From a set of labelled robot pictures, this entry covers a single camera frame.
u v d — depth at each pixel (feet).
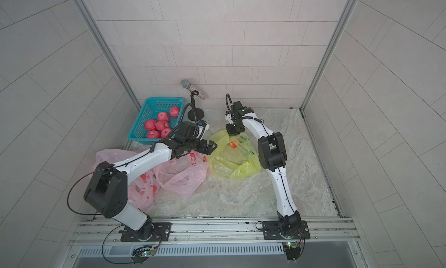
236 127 2.91
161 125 3.32
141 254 2.15
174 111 3.53
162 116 3.45
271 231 2.32
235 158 3.09
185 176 2.59
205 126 2.52
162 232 2.32
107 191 1.41
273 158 2.00
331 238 2.33
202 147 2.46
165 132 3.15
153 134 3.15
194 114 3.66
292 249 2.26
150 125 3.29
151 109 3.61
